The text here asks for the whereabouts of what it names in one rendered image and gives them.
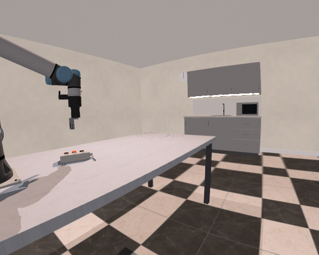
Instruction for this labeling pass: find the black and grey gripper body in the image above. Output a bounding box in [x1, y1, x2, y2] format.
[58, 88, 82, 118]

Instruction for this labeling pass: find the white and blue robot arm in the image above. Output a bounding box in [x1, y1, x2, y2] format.
[0, 36, 81, 184]

